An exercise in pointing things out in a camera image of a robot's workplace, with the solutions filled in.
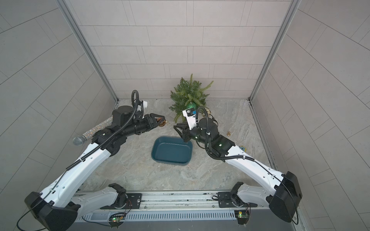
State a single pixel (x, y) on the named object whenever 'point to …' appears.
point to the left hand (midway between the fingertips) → (165, 118)
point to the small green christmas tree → (187, 92)
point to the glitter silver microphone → (79, 140)
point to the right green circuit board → (243, 217)
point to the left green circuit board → (116, 219)
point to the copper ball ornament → (163, 123)
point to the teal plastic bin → (172, 150)
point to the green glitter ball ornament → (191, 105)
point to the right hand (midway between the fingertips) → (175, 127)
